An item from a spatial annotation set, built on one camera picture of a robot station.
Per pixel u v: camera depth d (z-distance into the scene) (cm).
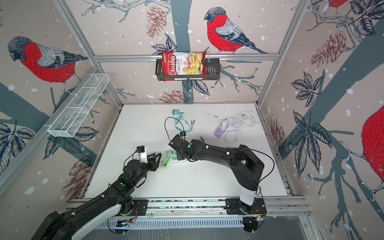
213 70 95
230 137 101
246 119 109
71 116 74
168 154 95
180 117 112
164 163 84
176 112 114
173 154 86
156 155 81
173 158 88
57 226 45
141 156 74
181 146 65
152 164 74
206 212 73
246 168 45
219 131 100
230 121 100
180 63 88
